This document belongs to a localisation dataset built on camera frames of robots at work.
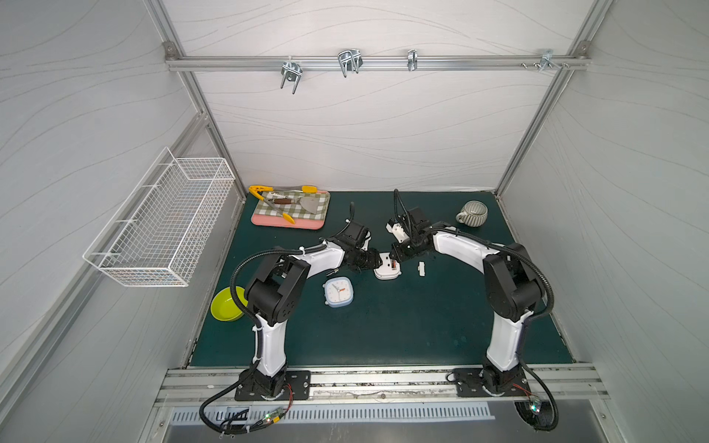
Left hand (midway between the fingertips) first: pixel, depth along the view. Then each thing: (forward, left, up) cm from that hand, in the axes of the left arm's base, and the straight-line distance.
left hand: (380, 264), depth 94 cm
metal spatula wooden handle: (+30, +30, -2) cm, 43 cm away
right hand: (+4, -4, +2) cm, 6 cm away
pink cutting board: (+21, +41, -4) cm, 46 cm away
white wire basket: (-10, +57, +28) cm, 65 cm away
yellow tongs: (+36, +53, +1) cm, 64 cm away
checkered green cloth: (+28, +48, -2) cm, 55 cm away
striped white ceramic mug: (+22, -37, +3) cm, 43 cm away
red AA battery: (0, -5, 0) cm, 5 cm away
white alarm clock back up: (-2, -2, -1) cm, 3 cm away
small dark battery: (-2, +17, -2) cm, 17 cm away
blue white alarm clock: (-10, +14, -1) cm, 17 cm away
